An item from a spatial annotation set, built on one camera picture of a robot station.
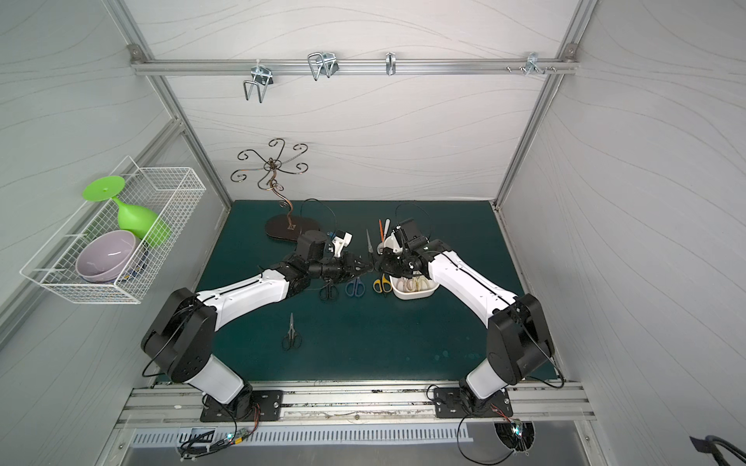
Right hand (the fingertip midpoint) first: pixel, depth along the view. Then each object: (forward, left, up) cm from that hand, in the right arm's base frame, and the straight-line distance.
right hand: (378, 264), depth 84 cm
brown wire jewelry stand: (+23, +38, -12) cm, 46 cm away
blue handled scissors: (-1, +8, -14) cm, 16 cm away
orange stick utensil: (+26, +1, -14) cm, 30 cm away
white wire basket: (+10, +59, +18) cm, 62 cm away
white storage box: (-4, -7, -10) cm, 13 cm away
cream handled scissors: (+2, -12, -13) cm, 18 cm away
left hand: (-4, +1, +3) cm, 5 cm away
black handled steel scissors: (-2, +17, -14) cm, 22 cm away
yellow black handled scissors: (+1, -1, -14) cm, 14 cm away
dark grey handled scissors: (-19, +25, -13) cm, 34 cm away
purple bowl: (-14, +58, +22) cm, 63 cm away
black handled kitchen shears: (-1, +2, +2) cm, 3 cm away
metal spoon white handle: (+26, -1, -14) cm, 30 cm away
